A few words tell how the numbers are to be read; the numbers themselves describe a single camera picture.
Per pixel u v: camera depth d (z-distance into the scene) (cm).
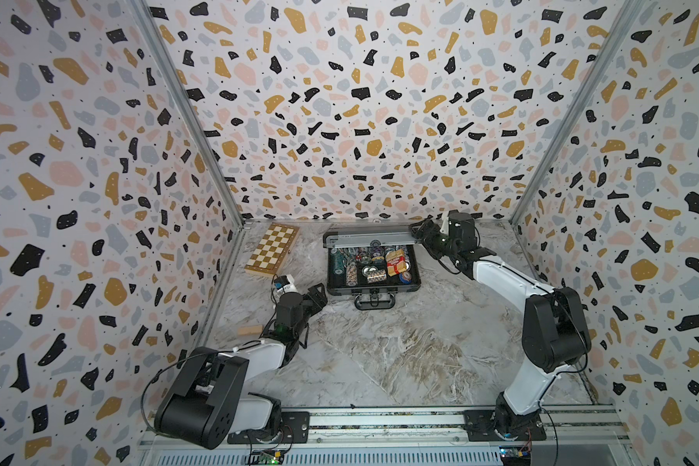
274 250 109
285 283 80
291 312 68
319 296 82
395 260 105
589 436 76
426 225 83
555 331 49
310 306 80
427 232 82
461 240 72
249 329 92
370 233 90
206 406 42
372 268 104
